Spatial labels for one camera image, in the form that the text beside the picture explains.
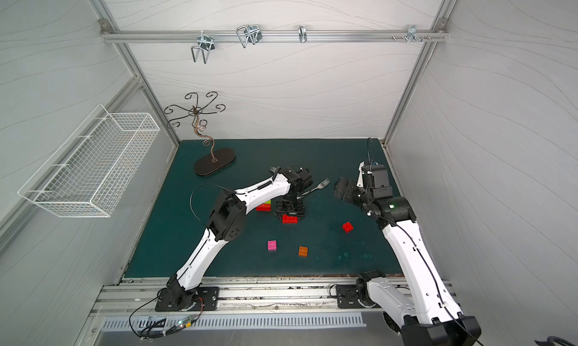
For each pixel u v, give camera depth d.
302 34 0.78
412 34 0.77
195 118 0.87
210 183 1.06
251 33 0.76
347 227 0.89
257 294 0.75
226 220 0.59
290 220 0.90
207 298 0.73
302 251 0.82
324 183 1.03
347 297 0.73
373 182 0.53
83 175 0.66
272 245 0.84
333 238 0.88
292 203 0.78
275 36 0.80
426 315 0.37
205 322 0.70
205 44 0.78
